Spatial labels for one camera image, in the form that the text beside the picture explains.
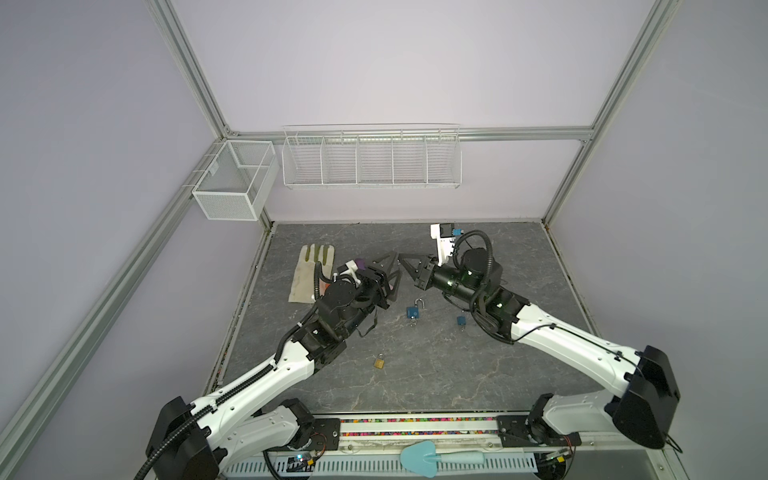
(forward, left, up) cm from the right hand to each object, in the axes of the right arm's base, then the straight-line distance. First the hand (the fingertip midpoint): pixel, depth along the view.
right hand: (397, 260), depth 67 cm
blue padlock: (+5, -5, -34) cm, 34 cm away
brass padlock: (-11, +6, -34) cm, 36 cm away
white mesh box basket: (+42, +55, -9) cm, 70 cm away
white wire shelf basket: (+46, +9, -3) cm, 47 cm away
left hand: (-1, -1, 0) cm, 2 cm away
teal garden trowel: (-34, -5, -32) cm, 47 cm away
